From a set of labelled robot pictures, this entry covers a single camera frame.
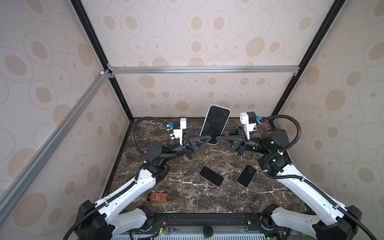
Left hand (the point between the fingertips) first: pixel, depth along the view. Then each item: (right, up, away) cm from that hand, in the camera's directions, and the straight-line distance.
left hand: (212, 143), depth 51 cm
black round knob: (-1, -39, +13) cm, 41 cm away
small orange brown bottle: (-26, -30, +27) cm, 48 cm away
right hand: (+2, +1, +1) cm, 3 cm away
